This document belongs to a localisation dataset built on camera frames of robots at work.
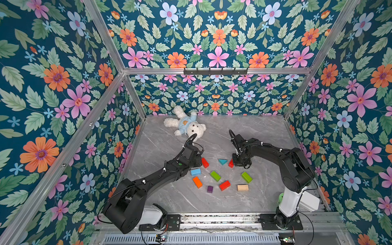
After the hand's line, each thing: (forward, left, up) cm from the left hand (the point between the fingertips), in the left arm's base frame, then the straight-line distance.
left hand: (200, 157), depth 88 cm
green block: (-12, -26, -6) cm, 29 cm away
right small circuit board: (-41, -38, -10) cm, 57 cm away
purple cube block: (-17, -4, -6) cm, 18 cm away
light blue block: (-6, +3, -6) cm, 10 cm away
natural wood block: (-17, -22, -6) cm, 29 cm away
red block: (-1, -2, -7) cm, 7 cm away
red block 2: (-3, -18, -5) cm, 19 cm away
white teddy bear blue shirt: (+25, +8, 0) cm, 27 cm away
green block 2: (-9, -8, -7) cm, 14 cm away
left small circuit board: (-36, +22, -10) cm, 44 cm away
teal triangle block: (0, -13, -7) cm, 15 cm away
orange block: (-11, +3, -8) cm, 14 cm away
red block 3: (-15, -12, -7) cm, 21 cm away
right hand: (-1, -23, -8) cm, 24 cm away
